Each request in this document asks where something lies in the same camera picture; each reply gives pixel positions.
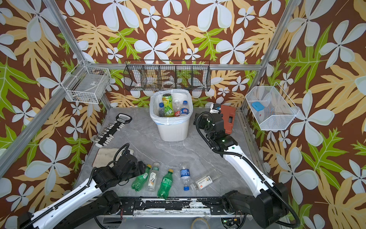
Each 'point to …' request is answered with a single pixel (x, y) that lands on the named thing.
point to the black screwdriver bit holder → (108, 133)
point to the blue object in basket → (258, 106)
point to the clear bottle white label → (203, 182)
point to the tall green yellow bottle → (167, 104)
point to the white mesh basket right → (272, 109)
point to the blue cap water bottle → (184, 109)
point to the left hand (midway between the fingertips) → (143, 166)
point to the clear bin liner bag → (156, 97)
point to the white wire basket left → (86, 84)
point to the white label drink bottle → (153, 177)
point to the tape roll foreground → (198, 218)
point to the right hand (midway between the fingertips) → (201, 114)
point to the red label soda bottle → (177, 109)
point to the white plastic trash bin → (174, 133)
